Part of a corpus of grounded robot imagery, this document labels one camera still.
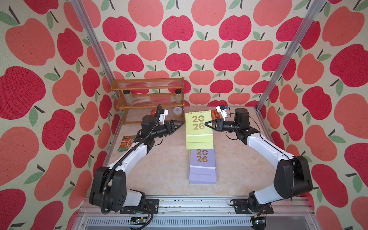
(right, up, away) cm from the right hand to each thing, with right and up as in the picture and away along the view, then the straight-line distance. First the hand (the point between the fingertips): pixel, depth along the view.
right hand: (206, 127), depth 78 cm
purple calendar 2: (-2, -26, +2) cm, 26 cm away
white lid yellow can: (-17, +10, +33) cm, 39 cm away
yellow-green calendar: (-4, -5, 0) cm, 7 cm away
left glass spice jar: (-51, +20, +20) cm, 59 cm away
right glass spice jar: (-16, +21, +20) cm, 33 cm away
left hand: (-13, -1, -2) cm, 13 cm away
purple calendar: (-1, -18, +8) cm, 19 cm away
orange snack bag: (+5, +6, +2) cm, 8 cm away
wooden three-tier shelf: (-41, +26, +37) cm, 61 cm away
